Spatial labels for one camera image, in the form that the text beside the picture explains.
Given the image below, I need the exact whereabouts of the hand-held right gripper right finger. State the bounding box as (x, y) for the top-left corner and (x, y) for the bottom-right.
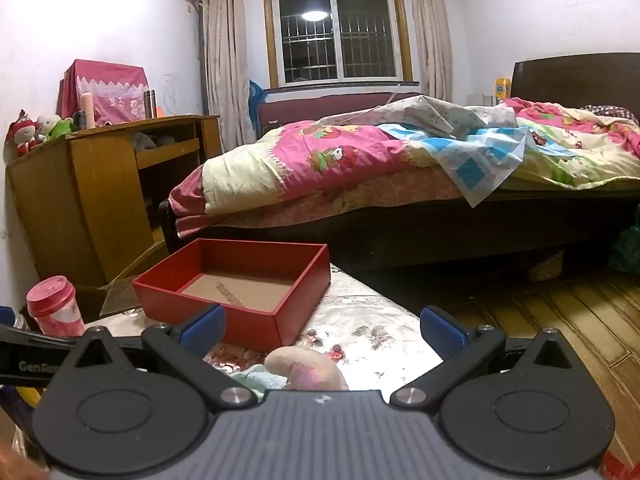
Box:
(389, 304), (587, 408)

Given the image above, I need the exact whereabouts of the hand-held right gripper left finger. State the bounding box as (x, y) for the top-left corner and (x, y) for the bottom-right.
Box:
(60, 304), (261, 408)

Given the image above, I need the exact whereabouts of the red cardboard box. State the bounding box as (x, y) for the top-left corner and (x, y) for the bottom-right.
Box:
(132, 238), (332, 350)

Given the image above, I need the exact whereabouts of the light green towel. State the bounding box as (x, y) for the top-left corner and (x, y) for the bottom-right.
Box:
(227, 364), (291, 394)

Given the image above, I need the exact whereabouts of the plush toy with striped sweater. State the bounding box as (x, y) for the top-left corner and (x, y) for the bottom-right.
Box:
(264, 345), (349, 391)

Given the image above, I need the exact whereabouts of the pink cup with lid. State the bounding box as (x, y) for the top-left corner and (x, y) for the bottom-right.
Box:
(26, 275), (87, 338)

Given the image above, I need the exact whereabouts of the dark wooden bed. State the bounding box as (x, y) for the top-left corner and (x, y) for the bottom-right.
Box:
(159, 52), (640, 273)

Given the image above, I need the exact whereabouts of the wooden desk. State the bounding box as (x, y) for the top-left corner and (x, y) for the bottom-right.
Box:
(6, 115), (222, 291)

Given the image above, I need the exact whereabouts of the blue checked cloth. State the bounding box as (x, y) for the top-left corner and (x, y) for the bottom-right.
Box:
(377, 122), (531, 208)

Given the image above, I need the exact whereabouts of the red snowman doll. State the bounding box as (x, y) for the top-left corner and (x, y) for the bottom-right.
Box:
(5, 109), (43, 158)

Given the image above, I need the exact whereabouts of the pink printed quilt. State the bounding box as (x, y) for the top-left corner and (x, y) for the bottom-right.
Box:
(167, 97), (640, 238)

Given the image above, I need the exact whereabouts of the grey cloth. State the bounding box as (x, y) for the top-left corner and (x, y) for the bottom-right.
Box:
(131, 132), (176, 152)

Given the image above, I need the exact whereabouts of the green plush toy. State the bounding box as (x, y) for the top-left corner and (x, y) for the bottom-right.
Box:
(47, 117), (74, 141)

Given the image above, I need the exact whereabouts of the white plush toy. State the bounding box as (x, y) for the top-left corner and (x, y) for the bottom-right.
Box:
(34, 113), (62, 143)

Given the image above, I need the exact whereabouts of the green bag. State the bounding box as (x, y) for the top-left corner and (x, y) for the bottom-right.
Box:
(607, 225), (640, 276)

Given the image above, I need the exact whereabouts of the white patterned sheet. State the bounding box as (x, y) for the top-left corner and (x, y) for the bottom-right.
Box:
(320, 95), (521, 141)

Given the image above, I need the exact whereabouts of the blue bag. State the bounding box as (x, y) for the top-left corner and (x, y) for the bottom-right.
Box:
(248, 79), (268, 126)

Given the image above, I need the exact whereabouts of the dark red sofa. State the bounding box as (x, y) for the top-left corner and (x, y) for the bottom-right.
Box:
(256, 92), (423, 141)

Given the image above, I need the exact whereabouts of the pink cloth cover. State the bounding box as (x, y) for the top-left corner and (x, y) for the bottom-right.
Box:
(59, 59), (151, 126)

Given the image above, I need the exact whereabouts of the beige curtain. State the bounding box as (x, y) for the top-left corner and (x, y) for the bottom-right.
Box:
(200, 0), (258, 146)
(406, 0), (453, 103)

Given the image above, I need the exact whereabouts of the dark patterned cloth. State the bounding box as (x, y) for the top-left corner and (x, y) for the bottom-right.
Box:
(582, 104), (640, 127)

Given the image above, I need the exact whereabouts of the window with wooden frame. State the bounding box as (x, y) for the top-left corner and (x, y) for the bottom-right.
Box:
(262, 0), (413, 88)

